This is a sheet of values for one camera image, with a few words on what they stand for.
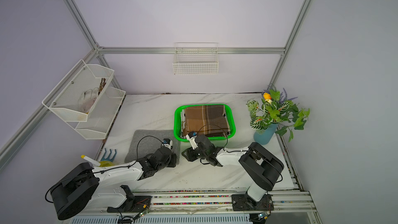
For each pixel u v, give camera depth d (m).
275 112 0.66
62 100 0.68
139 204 0.73
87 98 0.78
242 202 0.73
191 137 0.79
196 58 0.96
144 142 0.92
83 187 0.42
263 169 0.45
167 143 0.79
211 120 0.93
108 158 0.88
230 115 0.97
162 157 0.68
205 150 0.69
